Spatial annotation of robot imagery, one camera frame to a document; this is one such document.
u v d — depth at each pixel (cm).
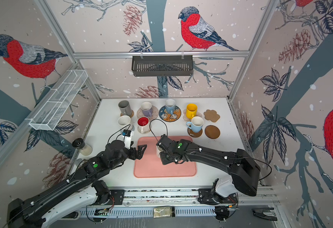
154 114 110
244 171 42
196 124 94
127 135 66
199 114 110
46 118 70
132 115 110
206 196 73
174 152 59
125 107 101
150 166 84
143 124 100
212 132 101
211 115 111
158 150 77
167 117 108
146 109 109
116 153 56
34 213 41
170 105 105
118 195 74
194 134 97
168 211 66
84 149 86
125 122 101
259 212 67
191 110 101
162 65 107
